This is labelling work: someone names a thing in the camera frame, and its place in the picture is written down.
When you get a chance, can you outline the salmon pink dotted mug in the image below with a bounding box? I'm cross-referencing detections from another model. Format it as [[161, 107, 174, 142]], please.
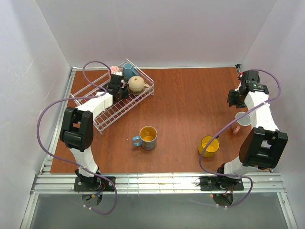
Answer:
[[231, 112, 251, 134]]

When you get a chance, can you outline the light pink faceted mug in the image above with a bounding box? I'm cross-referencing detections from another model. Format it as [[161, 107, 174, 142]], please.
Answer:
[[110, 66, 121, 73]]

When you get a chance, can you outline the blue mug with yellow inside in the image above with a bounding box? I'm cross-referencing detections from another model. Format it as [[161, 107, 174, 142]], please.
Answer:
[[132, 126, 158, 151]]

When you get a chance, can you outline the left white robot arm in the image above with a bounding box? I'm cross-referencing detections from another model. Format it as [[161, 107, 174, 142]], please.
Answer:
[[60, 72, 129, 186]]

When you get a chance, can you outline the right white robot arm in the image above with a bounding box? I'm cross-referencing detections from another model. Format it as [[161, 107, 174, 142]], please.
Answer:
[[217, 70, 288, 179]]

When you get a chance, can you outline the beige round mug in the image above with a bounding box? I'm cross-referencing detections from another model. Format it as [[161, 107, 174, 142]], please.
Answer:
[[128, 76, 150, 95]]

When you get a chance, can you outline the teal dotted mug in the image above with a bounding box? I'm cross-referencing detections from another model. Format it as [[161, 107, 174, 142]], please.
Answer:
[[122, 62, 139, 82]]

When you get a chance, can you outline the white wire dish rack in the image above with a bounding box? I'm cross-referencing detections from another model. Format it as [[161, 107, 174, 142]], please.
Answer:
[[70, 58, 154, 134]]

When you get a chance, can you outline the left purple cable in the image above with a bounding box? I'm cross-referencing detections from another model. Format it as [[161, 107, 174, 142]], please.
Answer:
[[37, 61, 119, 215]]

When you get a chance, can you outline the aluminium frame rail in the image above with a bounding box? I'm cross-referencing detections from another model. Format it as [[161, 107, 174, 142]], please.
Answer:
[[23, 67, 297, 229]]

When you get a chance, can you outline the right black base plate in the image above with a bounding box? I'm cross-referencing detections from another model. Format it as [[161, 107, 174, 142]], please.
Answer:
[[195, 176, 244, 191]]

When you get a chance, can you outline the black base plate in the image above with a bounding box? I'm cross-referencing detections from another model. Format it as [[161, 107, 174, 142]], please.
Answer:
[[73, 177, 116, 192], [195, 176, 244, 191]]

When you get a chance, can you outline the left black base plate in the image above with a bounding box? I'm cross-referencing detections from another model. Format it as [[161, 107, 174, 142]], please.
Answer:
[[73, 177, 116, 192]]

